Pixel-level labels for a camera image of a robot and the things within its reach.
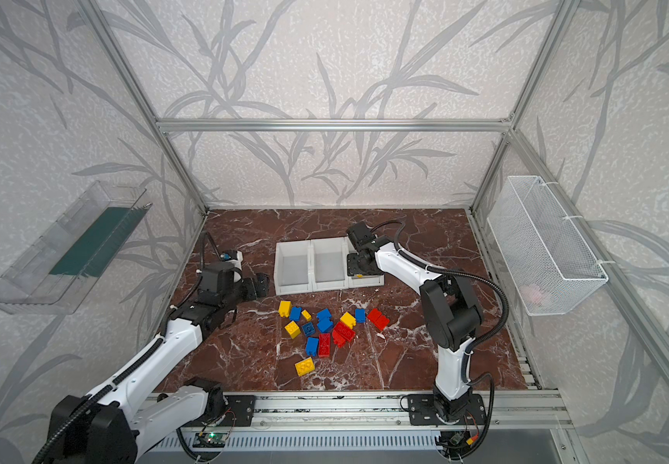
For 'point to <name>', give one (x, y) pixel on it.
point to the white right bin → (358, 281)
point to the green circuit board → (210, 440)
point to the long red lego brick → (324, 340)
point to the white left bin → (293, 272)
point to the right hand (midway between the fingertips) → (359, 265)
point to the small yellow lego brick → (306, 315)
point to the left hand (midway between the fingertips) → (258, 278)
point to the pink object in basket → (532, 293)
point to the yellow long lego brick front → (305, 366)
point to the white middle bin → (330, 259)
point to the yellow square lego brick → (293, 329)
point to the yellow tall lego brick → (284, 308)
